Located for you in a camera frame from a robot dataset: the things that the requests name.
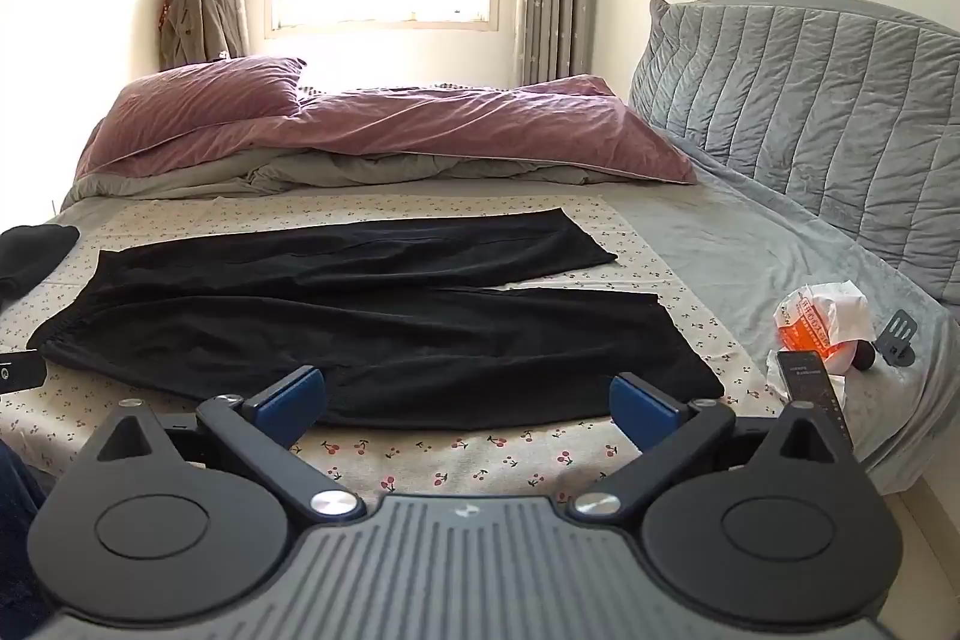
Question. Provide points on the black metal bracket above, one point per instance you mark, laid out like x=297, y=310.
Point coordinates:
x=898, y=336

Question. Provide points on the black remote control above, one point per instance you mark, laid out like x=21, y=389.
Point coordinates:
x=814, y=385

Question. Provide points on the black pants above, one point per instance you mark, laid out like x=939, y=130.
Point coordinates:
x=450, y=340

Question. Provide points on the person's leg in jeans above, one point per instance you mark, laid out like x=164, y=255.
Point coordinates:
x=19, y=535

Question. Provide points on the white orange plastic bag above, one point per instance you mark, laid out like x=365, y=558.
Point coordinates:
x=825, y=317

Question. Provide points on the hanging grey jacket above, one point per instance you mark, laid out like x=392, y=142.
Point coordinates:
x=191, y=21

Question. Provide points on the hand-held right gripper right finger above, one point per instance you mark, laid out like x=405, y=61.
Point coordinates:
x=643, y=411

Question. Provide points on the grey bedspread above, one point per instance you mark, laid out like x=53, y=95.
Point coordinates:
x=720, y=242

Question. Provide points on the grey quilted headboard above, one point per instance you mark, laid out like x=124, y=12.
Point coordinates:
x=810, y=100

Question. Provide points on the pink duvet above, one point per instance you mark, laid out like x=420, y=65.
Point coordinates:
x=487, y=123

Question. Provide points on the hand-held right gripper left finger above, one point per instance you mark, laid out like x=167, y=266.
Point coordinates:
x=296, y=398

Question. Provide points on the pink pillow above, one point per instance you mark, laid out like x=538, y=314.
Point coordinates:
x=187, y=108

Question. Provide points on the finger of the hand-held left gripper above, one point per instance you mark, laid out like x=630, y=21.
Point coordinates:
x=22, y=371

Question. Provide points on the grey blanket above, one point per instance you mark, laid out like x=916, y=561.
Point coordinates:
x=315, y=175

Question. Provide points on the dark cloth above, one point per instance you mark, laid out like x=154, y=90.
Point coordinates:
x=30, y=257

